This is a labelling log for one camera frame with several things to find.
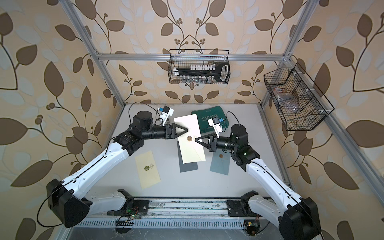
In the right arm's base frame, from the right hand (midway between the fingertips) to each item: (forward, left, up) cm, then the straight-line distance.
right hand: (195, 140), depth 67 cm
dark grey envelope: (-1, +7, -29) cm, 30 cm away
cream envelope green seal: (-2, +29, -29) cm, 41 cm away
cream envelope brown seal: (-4, +2, -2) cm, 5 cm away
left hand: (+4, +6, +4) cm, 8 cm away
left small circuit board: (-25, +30, -26) cm, 47 cm away
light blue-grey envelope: (+2, -14, -30) cm, 33 cm away
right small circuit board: (-30, -26, -30) cm, 50 cm away
